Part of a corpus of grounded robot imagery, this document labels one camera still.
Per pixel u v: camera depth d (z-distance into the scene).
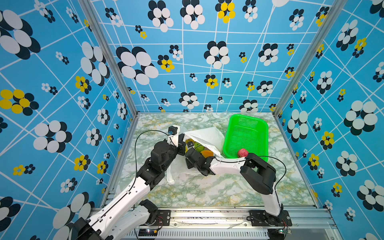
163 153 0.52
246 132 1.08
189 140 0.75
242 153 0.90
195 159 0.71
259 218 0.73
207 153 0.86
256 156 0.53
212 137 0.83
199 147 0.81
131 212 0.58
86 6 0.68
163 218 0.73
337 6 0.68
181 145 0.63
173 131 0.59
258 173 0.52
